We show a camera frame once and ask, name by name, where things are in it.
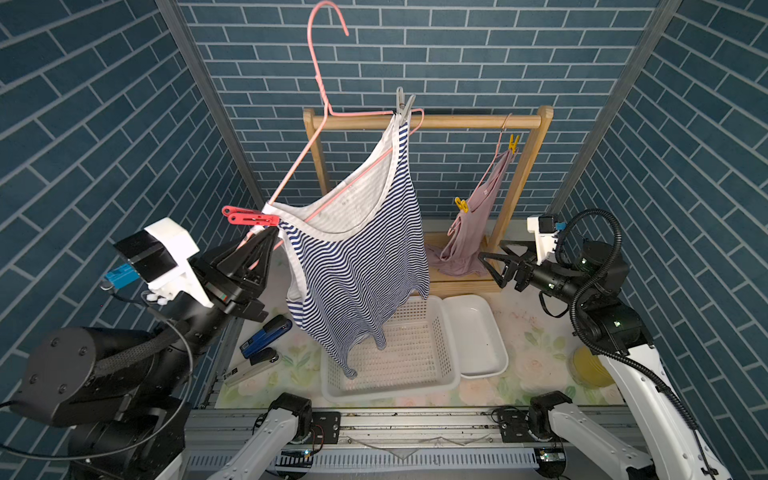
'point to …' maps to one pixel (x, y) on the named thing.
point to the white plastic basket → (420, 356)
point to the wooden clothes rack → (443, 286)
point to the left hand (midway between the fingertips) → (289, 229)
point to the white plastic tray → (478, 336)
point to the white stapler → (257, 364)
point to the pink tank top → (462, 251)
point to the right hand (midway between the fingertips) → (496, 252)
